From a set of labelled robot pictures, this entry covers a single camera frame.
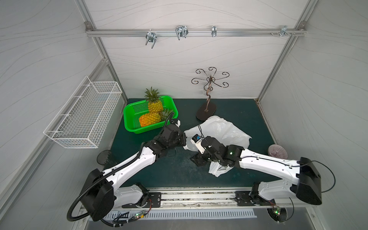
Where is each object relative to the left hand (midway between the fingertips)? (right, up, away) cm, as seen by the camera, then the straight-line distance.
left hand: (187, 136), depth 80 cm
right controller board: (+47, -38, -8) cm, 61 cm away
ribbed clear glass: (+57, -11, +10) cm, 59 cm away
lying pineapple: (-26, +9, +16) cm, 32 cm away
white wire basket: (-51, +9, -11) cm, 53 cm away
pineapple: (-23, +19, +21) cm, 36 cm away
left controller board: (-23, -36, -11) cm, 44 cm away
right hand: (+4, -8, -4) cm, 10 cm away
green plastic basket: (-42, +14, +29) cm, 53 cm away
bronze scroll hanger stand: (+16, +16, +31) cm, 39 cm away
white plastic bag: (+24, +2, +13) cm, 27 cm away
